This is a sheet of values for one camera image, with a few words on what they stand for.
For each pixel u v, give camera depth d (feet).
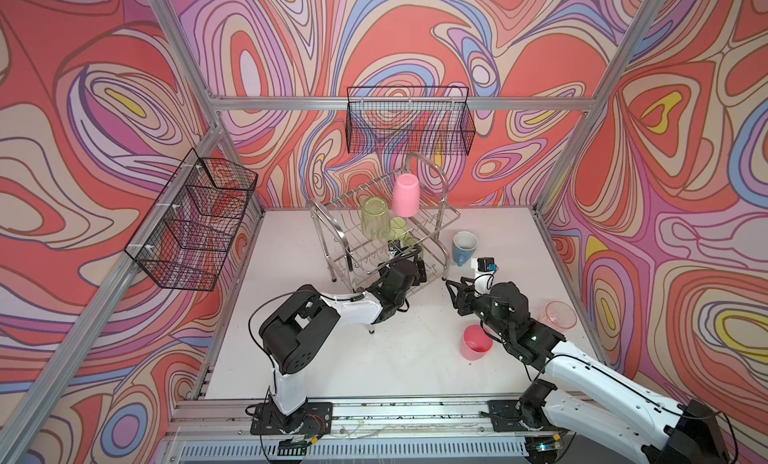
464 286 2.24
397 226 2.58
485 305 2.17
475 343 2.75
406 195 2.48
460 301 2.30
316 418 2.38
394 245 2.58
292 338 1.57
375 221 2.35
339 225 2.06
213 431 2.41
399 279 2.27
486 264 2.15
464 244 3.23
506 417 2.41
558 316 2.91
